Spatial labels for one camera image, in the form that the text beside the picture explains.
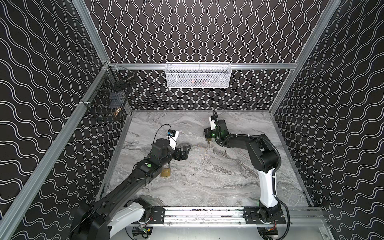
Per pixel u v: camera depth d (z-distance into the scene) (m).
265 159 0.56
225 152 0.97
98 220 0.39
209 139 1.02
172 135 0.68
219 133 0.83
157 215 0.74
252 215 0.73
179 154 0.69
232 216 0.75
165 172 0.89
